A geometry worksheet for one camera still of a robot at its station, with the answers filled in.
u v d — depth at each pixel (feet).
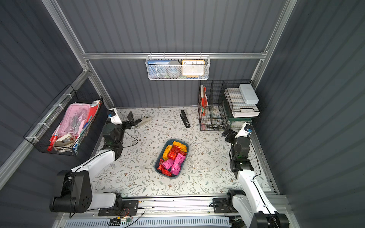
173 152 2.85
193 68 2.92
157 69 2.77
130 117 2.55
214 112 3.89
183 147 2.99
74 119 2.37
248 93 3.24
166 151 2.92
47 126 2.11
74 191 1.38
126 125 2.50
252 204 1.53
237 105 3.09
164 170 2.56
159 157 2.84
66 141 2.10
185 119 3.56
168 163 2.71
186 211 2.39
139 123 3.44
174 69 2.95
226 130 2.41
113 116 2.29
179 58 2.92
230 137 2.33
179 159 2.78
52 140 2.13
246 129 2.15
